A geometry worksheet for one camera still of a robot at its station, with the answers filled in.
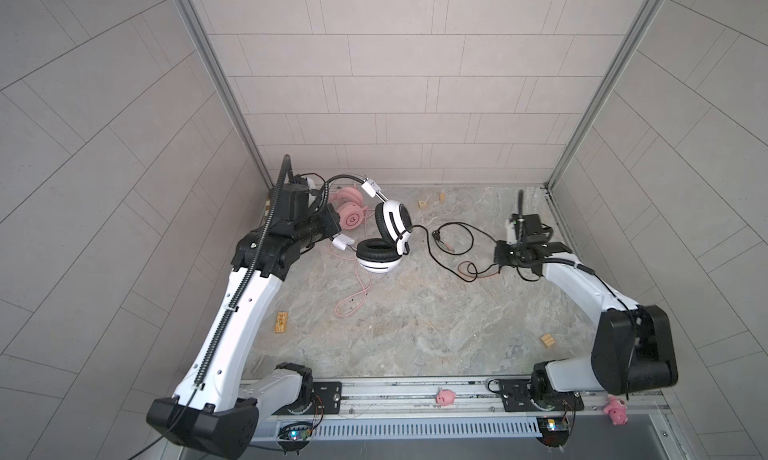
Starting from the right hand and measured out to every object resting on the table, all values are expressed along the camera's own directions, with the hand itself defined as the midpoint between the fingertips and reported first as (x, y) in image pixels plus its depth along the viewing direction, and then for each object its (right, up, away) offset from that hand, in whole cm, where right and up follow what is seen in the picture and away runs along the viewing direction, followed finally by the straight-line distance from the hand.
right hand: (497, 249), depth 89 cm
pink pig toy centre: (-19, -33, -19) cm, 42 cm away
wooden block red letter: (-13, +17, +24) cm, 32 cm away
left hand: (-42, +12, -21) cm, 48 cm away
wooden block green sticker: (-21, +14, +22) cm, 34 cm away
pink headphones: (-45, +11, +7) cm, 47 cm away
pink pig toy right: (+21, -34, -21) cm, 45 cm away
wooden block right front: (+10, -23, -10) cm, 27 cm away
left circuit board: (-52, -37, -25) cm, 69 cm away
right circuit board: (+6, -39, -21) cm, 45 cm away
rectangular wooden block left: (-62, -19, -7) cm, 66 cm away
